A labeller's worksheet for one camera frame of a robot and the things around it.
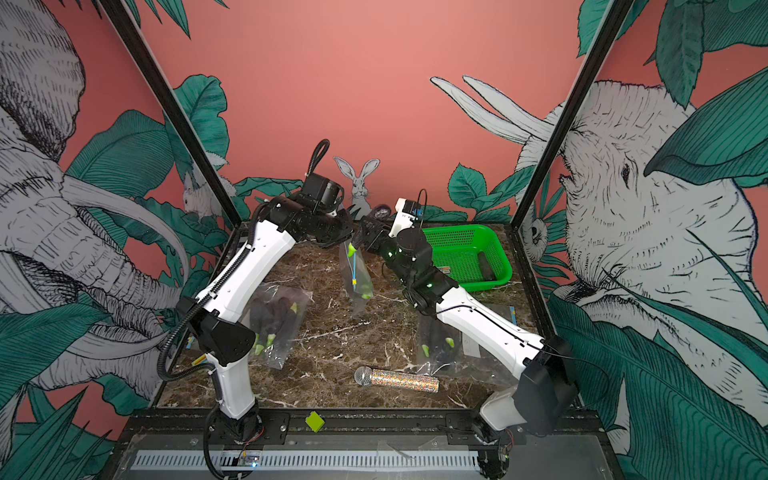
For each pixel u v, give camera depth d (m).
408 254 0.53
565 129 0.91
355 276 0.71
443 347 0.86
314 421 0.75
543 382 0.40
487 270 1.02
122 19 0.70
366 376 0.78
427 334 0.88
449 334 0.86
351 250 0.72
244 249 0.50
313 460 0.70
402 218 0.64
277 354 0.84
